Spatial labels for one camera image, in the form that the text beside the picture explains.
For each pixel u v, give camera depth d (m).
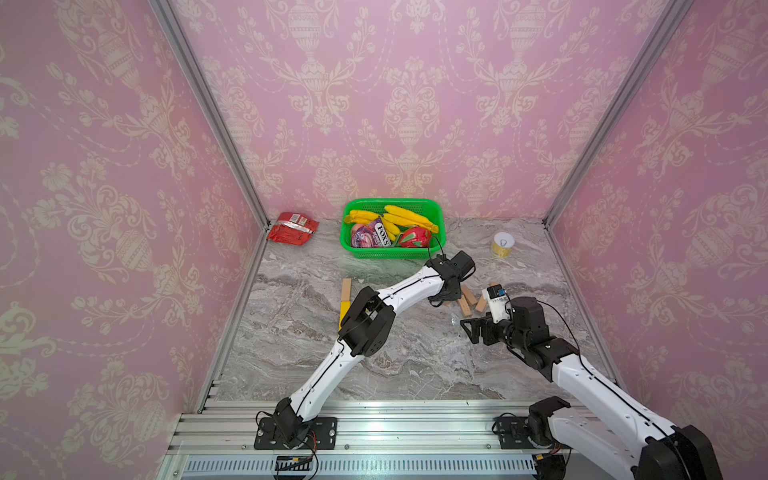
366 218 1.13
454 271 0.74
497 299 0.74
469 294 0.98
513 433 0.73
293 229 1.16
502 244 1.06
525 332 0.64
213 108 0.87
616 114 0.87
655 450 0.41
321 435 0.73
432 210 1.15
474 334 0.75
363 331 0.61
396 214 1.12
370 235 1.06
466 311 0.95
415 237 1.06
